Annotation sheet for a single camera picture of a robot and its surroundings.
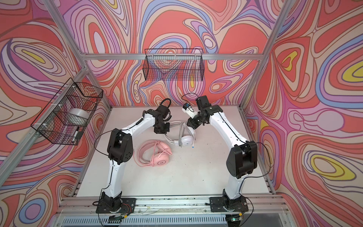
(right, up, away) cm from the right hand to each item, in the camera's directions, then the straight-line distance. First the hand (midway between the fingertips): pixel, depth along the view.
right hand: (191, 125), depth 86 cm
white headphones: (-3, -7, +2) cm, 8 cm away
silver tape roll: (-58, +5, -16) cm, 61 cm away
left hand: (-15, -4, +11) cm, 19 cm away
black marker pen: (-62, -3, -12) cm, 63 cm away
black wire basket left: (-69, +4, -12) cm, 70 cm away
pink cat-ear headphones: (-26, -19, +7) cm, 33 cm away
